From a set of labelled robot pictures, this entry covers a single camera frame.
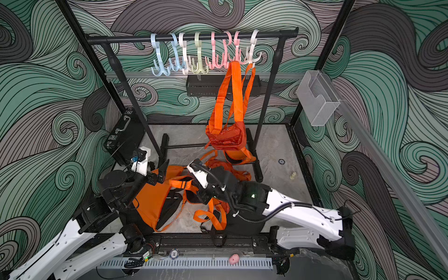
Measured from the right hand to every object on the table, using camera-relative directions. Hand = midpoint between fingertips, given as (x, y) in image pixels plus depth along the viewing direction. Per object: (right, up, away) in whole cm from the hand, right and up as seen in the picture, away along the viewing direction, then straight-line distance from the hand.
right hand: (191, 183), depth 61 cm
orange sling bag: (+23, +8, +22) cm, 33 cm away
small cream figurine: (+50, -4, +31) cm, 59 cm away
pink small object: (+16, -33, +7) cm, 37 cm away
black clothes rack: (+32, +12, +37) cm, 50 cm away
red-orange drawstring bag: (+13, +21, +19) cm, 31 cm away
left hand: (-13, +10, +2) cm, 17 cm away
